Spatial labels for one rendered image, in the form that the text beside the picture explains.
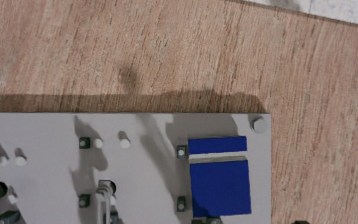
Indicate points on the grey fixture plate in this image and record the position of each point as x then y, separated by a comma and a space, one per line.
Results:
148, 175

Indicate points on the blue rectangular block with slot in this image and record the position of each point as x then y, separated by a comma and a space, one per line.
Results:
219, 176

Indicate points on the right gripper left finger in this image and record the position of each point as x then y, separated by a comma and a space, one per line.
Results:
194, 221

